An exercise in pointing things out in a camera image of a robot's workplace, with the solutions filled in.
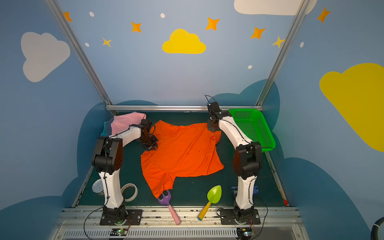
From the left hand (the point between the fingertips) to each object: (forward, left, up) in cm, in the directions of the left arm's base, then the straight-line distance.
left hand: (159, 146), depth 100 cm
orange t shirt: (-2, -20, -2) cm, 20 cm away
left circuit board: (-48, +13, -2) cm, 50 cm away
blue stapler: (-28, -47, 0) cm, 55 cm away
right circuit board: (-47, -48, -1) cm, 68 cm away
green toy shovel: (-30, -35, -1) cm, 46 cm away
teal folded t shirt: (+11, +41, +3) cm, 42 cm away
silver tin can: (-28, +28, +4) cm, 40 cm away
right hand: (+8, -38, +14) cm, 41 cm away
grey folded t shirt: (+10, +36, +6) cm, 38 cm away
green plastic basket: (+22, -70, 0) cm, 73 cm away
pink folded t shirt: (+16, +28, +7) cm, 33 cm away
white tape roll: (-32, +9, 0) cm, 33 cm away
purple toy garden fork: (-33, -9, -2) cm, 34 cm away
